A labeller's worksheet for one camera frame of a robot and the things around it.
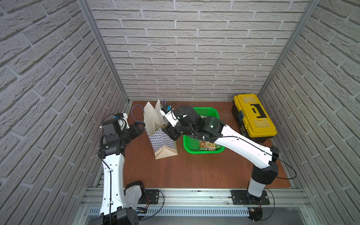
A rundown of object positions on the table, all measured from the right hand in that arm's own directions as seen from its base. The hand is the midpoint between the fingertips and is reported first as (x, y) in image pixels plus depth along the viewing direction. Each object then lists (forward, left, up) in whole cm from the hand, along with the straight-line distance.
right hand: (168, 125), depth 65 cm
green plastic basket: (+6, -12, -33) cm, 35 cm away
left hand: (+7, +17, -7) cm, 19 cm away
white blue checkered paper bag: (+1, +5, -18) cm, 19 cm away
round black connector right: (-35, -42, -32) cm, 63 cm away
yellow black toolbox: (+11, -51, -16) cm, 55 cm away
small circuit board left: (-30, +17, -33) cm, 48 cm away
